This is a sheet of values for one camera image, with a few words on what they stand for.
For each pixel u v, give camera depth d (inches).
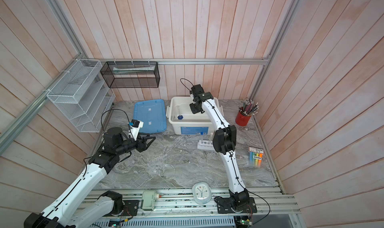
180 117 43.6
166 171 33.8
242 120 39.7
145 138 26.4
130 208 28.8
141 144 25.9
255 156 35.6
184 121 43.2
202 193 30.0
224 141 24.5
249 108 38.7
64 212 15.9
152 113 44.8
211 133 32.9
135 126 25.5
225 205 29.1
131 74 41.8
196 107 33.8
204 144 36.5
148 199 28.3
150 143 28.1
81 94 28.7
